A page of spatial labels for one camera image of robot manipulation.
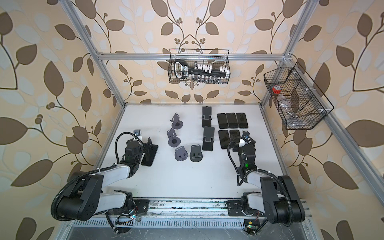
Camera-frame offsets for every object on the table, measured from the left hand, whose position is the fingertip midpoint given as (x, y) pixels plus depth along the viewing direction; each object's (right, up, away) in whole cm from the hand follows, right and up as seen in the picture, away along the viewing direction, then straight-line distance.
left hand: (142, 137), depth 89 cm
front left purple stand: (+23, -10, -1) cm, 25 cm away
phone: (+61, -1, +18) cm, 63 cm away
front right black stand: (+32, -11, -2) cm, 34 cm away
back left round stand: (+19, +7, +13) cm, 24 cm away
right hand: (+59, 0, -2) cm, 59 cm away
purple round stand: (+18, -4, +10) cm, 21 cm away
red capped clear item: (+80, +28, -3) cm, 85 cm away
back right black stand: (+40, +13, +15) cm, 45 cm away
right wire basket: (+85, +18, -16) cm, 89 cm away
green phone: (+59, +10, +19) cm, 63 cm away
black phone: (+52, +10, +22) cm, 58 cm away
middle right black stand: (+40, -1, +2) cm, 40 cm away
